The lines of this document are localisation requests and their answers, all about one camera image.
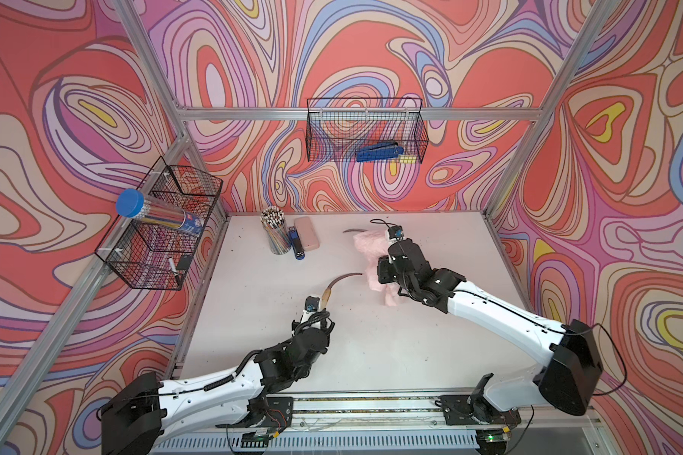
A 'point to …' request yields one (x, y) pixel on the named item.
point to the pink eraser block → (306, 233)
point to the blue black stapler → (298, 248)
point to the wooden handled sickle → (327, 291)
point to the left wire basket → (156, 251)
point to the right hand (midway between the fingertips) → (382, 266)
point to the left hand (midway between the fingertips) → (326, 312)
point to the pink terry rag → (373, 245)
